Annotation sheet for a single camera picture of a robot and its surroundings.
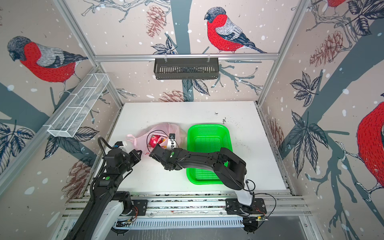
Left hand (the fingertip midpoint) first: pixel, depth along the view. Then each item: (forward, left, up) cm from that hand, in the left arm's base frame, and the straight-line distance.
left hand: (141, 150), depth 80 cm
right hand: (+1, -13, -6) cm, 15 cm away
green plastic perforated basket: (+15, -40, -13) cm, 44 cm away
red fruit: (+9, -4, -4) cm, 11 cm away
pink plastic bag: (+7, +1, +2) cm, 7 cm away
